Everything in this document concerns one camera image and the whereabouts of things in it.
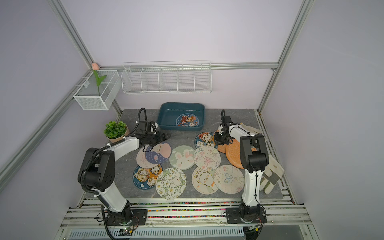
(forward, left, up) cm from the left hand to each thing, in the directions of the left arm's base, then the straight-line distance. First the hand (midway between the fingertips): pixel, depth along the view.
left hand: (166, 138), depth 94 cm
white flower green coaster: (-26, -3, -8) cm, 27 cm away
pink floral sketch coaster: (-12, -25, -8) cm, 28 cm away
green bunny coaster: (-10, -9, -9) cm, 16 cm away
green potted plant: (+4, +31, +5) cm, 31 cm away
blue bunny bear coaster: (+4, -25, -9) cm, 27 cm away
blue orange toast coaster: (-22, +12, -9) cm, 27 cm away
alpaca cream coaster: (-26, -21, -8) cm, 35 cm away
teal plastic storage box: (+30, +2, -8) cm, 31 cm away
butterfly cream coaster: (-26, -36, -9) cm, 46 cm away
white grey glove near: (-27, -59, -5) cm, 66 cm away
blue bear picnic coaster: (+22, -14, -9) cm, 27 cm away
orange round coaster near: (-10, -42, -8) cm, 44 cm away
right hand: (0, -32, -7) cm, 33 cm away
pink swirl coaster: (-10, +17, -9) cm, 21 cm away
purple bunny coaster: (-6, +6, -8) cm, 12 cm away
